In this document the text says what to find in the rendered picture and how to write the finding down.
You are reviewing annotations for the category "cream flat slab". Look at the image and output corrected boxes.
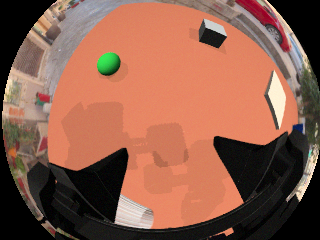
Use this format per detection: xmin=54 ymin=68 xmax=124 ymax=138
xmin=264 ymin=71 xmax=287 ymax=131

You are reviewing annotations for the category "blue cup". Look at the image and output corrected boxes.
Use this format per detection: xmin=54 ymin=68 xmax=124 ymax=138
xmin=292 ymin=124 xmax=304 ymax=132

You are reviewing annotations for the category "green ball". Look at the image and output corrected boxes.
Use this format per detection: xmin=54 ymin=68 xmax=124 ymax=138
xmin=97 ymin=52 xmax=121 ymax=76

